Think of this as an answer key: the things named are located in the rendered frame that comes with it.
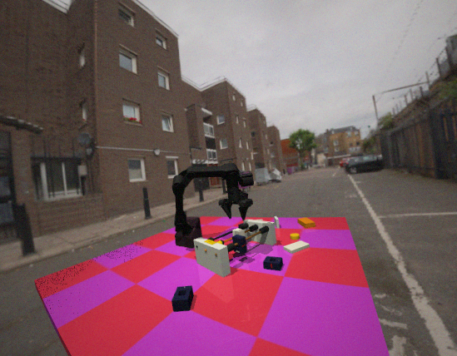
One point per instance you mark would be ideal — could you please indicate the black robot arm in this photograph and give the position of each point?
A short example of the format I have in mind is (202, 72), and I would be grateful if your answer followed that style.
(228, 172)

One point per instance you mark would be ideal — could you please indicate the white flat block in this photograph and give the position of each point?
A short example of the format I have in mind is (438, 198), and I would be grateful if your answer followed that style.
(297, 246)

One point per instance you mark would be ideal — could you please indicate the orange rectangular block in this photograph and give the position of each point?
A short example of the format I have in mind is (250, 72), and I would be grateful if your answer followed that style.
(307, 223)

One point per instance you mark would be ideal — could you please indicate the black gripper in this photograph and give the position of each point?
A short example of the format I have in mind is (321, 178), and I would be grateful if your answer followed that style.
(233, 197)

